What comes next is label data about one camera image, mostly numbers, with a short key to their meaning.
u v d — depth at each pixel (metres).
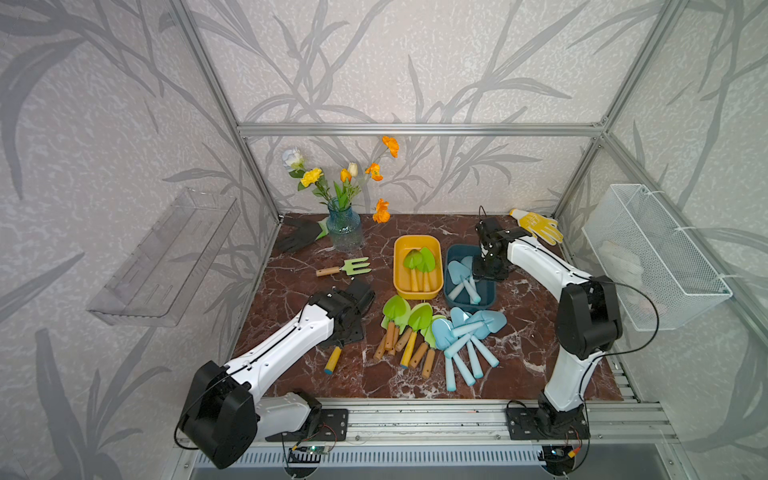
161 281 0.68
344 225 1.02
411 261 1.04
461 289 0.97
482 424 0.75
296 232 1.16
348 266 1.05
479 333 0.89
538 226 1.17
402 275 1.02
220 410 0.39
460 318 0.88
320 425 0.72
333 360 0.82
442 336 0.87
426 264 1.05
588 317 0.49
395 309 0.91
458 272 1.03
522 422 0.73
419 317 0.91
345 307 0.57
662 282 0.62
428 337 0.87
